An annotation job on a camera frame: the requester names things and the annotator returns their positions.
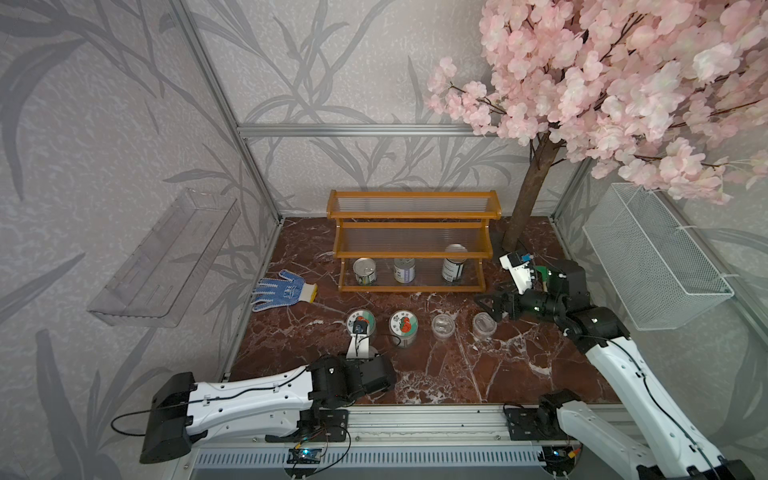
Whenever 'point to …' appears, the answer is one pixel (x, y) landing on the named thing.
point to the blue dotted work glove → (273, 293)
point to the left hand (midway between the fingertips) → (373, 364)
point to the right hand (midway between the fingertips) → (486, 290)
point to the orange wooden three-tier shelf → (413, 241)
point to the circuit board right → (563, 457)
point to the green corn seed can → (364, 269)
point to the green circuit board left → (304, 455)
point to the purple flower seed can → (404, 270)
